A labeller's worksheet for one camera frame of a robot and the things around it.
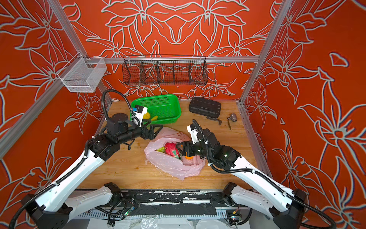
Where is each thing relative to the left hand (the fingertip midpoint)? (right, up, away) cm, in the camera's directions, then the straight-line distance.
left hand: (155, 122), depth 67 cm
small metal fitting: (+52, +1, +39) cm, 65 cm away
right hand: (+11, -12, +1) cm, 16 cm away
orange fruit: (+17, -23, +19) cm, 34 cm away
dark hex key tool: (+38, 0, +39) cm, 55 cm away
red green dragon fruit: (+6, -17, +16) cm, 25 cm away
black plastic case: (+32, +9, +41) cm, 53 cm away
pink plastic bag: (+6, -25, +11) cm, 28 cm away
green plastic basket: (0, +9, +46) cm, 47 cm away
